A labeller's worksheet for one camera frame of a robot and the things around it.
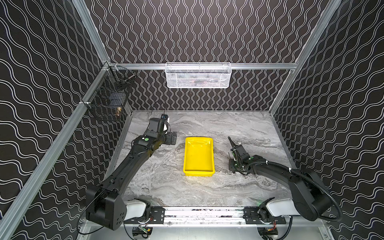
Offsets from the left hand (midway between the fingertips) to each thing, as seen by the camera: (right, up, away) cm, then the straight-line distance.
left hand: (172, 132), depth 81 cm
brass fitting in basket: (-29, +12, -1) cm, 31 cm away
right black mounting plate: (+40, -41, -6) cm, 57 cm away
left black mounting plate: (-7, -41, -6) cm, 42 cm away
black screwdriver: (+33, -6, +1) cm, 34 cm away
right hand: (+35, -20, +10) cm, 42 cm away
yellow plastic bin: (+15, -17, +16) cm, 27 cm away
